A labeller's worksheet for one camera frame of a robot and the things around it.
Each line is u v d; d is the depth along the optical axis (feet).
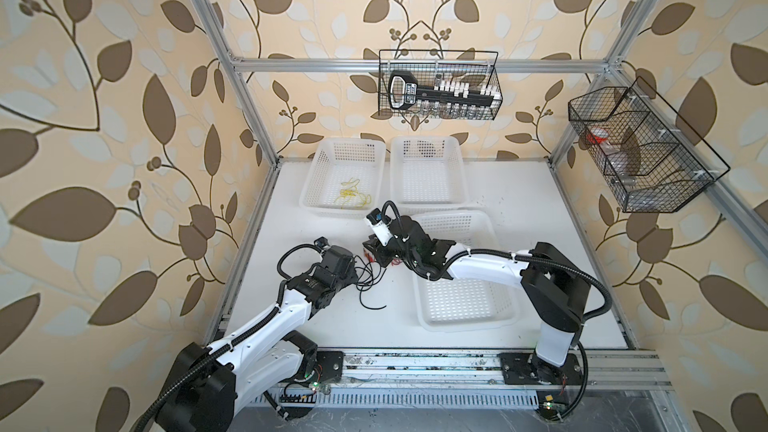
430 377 2.43
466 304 2.79
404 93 2.77
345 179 3.78
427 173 3.86
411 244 2.14
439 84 2.70
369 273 2.96
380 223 2.37
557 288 1.54
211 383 1.31
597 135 2.64
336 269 2.16
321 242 2.57
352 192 3.54
